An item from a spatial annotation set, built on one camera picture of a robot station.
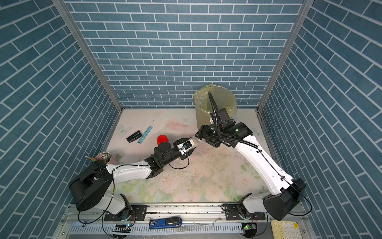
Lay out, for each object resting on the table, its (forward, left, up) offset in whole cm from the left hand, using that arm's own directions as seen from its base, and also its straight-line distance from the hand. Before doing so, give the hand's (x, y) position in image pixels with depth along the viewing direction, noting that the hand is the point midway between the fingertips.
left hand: (196, 143), depth 79 cm
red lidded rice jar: (+7, +20, -7) cm, 23 cm away
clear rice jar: (-5, 0, +8) cm, 10 cm away
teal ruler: (+18, +36, -19) cm, 45 cm away
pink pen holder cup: (-6, +47, -9) cm, 48 cm away
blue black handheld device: (-34, +14, -14) cm, 40 cm away
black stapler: (+16, +42, -17) cm, 48 cm away
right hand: (-2, -2, +8) cm, 9 cm away
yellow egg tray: (-37, -42, -15) cm, 58 cm away
